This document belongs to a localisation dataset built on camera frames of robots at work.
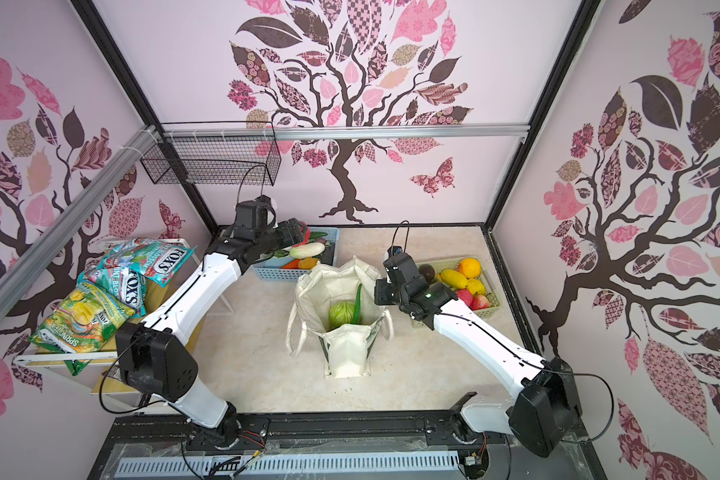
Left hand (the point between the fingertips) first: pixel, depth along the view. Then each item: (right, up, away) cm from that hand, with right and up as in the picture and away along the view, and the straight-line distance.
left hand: (297, 233), depth 84 cm
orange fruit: (+54, -10, +14) cm, 57 cm away
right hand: (+23, -14, -4) cm, 27 cm away
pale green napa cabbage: (-1, -5, +19) cm, 20 cm away
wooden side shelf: (-42, -33, -16) cm, 56 cm away
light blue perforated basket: (-12, -11, +14) cm, 21 cm away
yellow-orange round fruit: (-1, -9, +17) cm, 19 cm away
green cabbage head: (+12, -24, +3) cm, 27 cm away
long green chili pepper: (+17, -22, +5) cm, 28 cm away
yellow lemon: (+55, -16, +11) cm, 59 cm away
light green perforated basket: (+60, -17, +11) cm, 63 cm away
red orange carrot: (-7, -10, +21) cm, 24 cm away
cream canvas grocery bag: (+14, -33, -5) cm, 37 cm away
